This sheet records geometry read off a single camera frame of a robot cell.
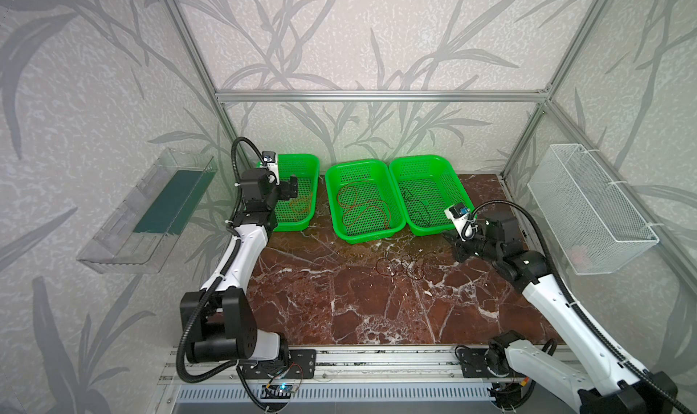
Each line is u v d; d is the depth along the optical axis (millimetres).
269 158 703
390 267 932
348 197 1120
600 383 401
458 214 645
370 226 1031
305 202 1066
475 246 639
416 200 1118
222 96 937
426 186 1162
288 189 754
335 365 753
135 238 633
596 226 632
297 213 1072
